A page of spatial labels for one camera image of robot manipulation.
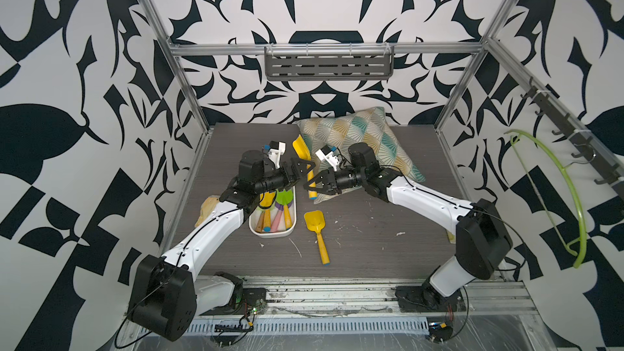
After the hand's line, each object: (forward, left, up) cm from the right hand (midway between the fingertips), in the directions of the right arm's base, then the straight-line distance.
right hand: (309, 187), depth 73 cm
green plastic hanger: (-17, -64, 0) cm, 67 cm away
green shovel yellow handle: (+9, +10, -22) cm, 26 cm away
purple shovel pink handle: (0, +12, -21) cm, 24 cm away
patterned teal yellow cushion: (+32, -24, -7) cm, 41 cm away
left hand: (+7, 0, +2) cm, 7 cm away
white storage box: (-1, +21, -21) cm, 29 cm away
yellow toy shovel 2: (+10, +2, +4) cm, 11 cm away
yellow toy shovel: (-2, -1, -21) cm, 22 cm away
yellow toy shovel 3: (+8, +18, -23) cm, 30 cm away
